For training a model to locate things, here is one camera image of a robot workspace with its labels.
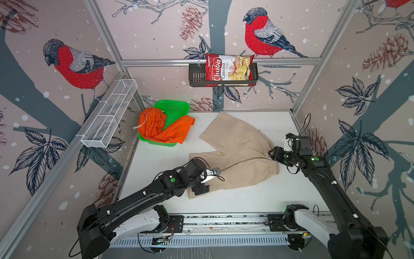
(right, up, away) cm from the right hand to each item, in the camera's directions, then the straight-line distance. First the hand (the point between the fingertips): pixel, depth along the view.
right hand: (270, 155), depth 80 cm
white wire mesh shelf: (-81, +12, -9) cm, 82 cm away
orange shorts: (-69, +17, +20) cm, 74 cm away
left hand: (-34, -8, -5) cm, 35 cm away
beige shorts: (-11, -5, +14) cm, 18 cm away
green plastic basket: (-58, +26, +34) cm, 72 cm away
